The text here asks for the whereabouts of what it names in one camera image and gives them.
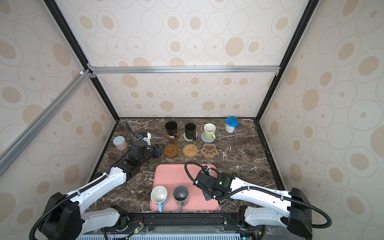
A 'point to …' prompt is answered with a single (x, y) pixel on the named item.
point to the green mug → (209, 131)
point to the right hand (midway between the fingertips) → (209, 190)
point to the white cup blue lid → (231, 123)
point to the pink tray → (170, 176)
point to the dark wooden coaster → (177, 137)
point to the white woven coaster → (188, 139)
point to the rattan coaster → (190, 150)
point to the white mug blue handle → (159, 194)
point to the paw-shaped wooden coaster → (209, 150)
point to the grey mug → (180, 194)
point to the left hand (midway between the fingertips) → (166, 144)
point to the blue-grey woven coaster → (207, 141)
